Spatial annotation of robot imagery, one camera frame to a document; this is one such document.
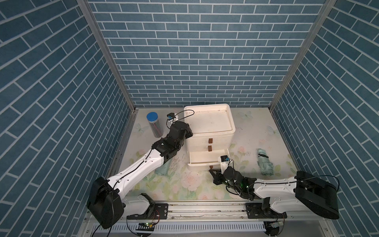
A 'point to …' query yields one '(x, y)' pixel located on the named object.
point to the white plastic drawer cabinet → (212, 129)
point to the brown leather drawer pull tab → (210, 140)
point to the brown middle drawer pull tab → (209, 148)
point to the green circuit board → (145, 226)
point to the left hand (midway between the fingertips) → (192, 126)
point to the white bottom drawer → (204, 160)
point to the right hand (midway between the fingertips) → (209, 172)
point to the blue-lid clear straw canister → (156, 127)
